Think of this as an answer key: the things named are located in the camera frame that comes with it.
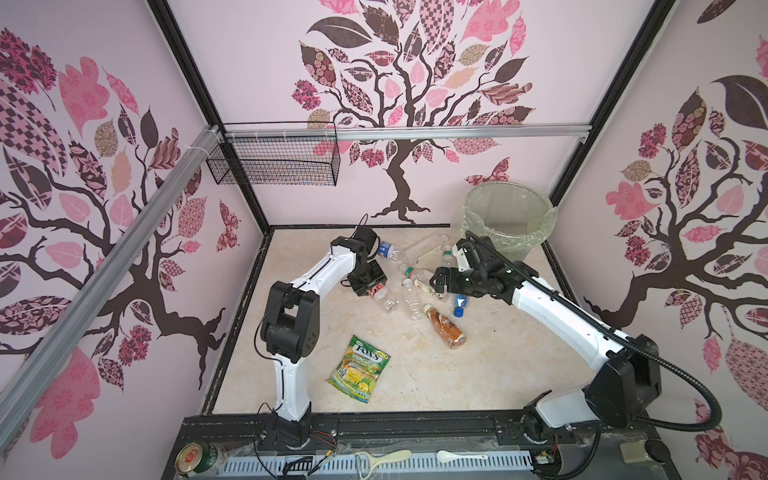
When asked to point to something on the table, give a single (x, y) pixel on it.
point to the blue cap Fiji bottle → (460, 302)
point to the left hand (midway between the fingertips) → (378, 287)
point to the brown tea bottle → (453, 337)
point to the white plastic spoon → (444, 456)
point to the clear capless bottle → (425, 245)
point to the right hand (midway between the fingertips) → (443, 279)
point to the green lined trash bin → (512, 217)
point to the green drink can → (197, 459)
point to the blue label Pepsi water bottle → (387, 250)
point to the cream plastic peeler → (378, 458)
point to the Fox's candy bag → (359, 369)
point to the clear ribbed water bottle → (412, 300)
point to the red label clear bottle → (380, 292)
